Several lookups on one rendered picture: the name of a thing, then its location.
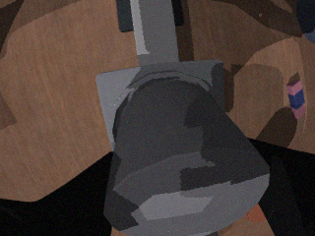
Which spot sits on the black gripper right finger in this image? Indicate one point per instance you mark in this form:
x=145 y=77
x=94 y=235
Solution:
x=289 y=201

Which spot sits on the orange-brown cylinder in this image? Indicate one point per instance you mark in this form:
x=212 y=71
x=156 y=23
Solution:
x=255 y=214

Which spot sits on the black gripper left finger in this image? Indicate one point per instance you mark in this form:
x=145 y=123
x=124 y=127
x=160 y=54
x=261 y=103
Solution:
x=76 y=209

